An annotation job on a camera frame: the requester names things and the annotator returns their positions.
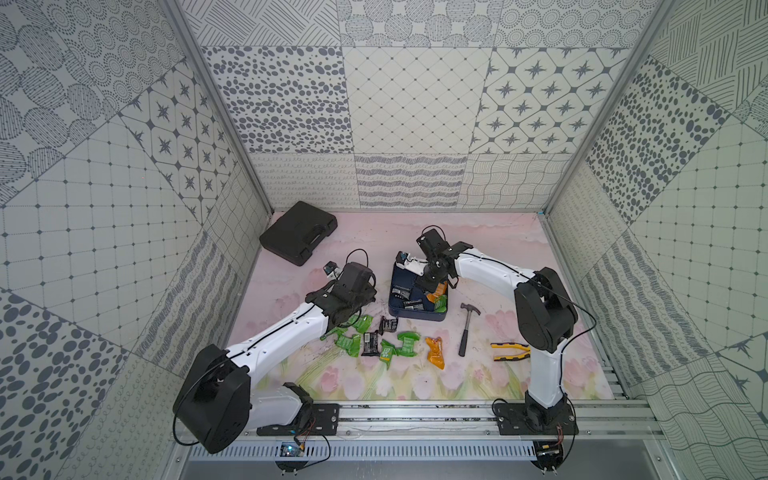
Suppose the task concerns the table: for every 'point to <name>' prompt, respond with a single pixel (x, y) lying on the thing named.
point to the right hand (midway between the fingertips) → (424, 280)
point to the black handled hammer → (464, 336)
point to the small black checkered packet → (389, 325)
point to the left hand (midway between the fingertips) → (369, 282)
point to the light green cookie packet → (387, 349)
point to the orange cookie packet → (435, 353)
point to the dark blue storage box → (408, 299)
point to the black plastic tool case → (291, 235)
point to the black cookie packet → (370, 341)
